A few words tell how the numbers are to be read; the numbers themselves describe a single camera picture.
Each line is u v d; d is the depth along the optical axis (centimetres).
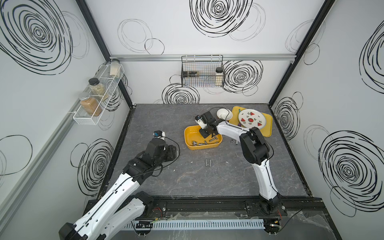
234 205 77
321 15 75
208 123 82
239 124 108
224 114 116
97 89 71
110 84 96
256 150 57
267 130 105
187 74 94
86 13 73
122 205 47
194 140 99
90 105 64
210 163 89
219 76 84
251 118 112
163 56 191
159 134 66
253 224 70
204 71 89
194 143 96
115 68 87
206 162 89
